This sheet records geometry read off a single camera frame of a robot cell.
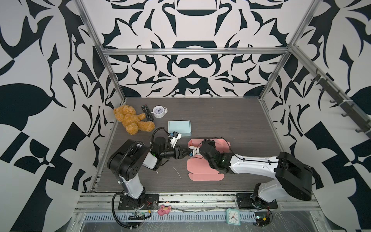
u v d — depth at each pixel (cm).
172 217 71
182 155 79
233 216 69
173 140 81
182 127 99
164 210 70
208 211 73
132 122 94
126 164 47
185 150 79
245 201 74
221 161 63
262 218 71
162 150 75
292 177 43
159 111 108
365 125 50
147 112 108
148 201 73
